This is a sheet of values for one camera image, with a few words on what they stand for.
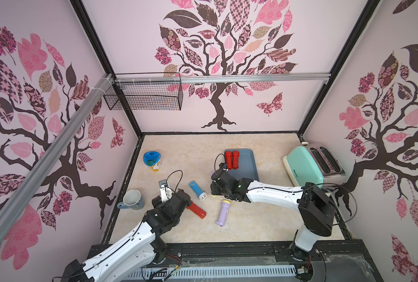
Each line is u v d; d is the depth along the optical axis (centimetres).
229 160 103
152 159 95
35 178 50
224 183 64
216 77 93
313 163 82
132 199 84
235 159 103
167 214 59
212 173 69
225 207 85
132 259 55
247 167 103
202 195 88
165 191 67
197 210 86
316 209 45
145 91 95
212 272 70
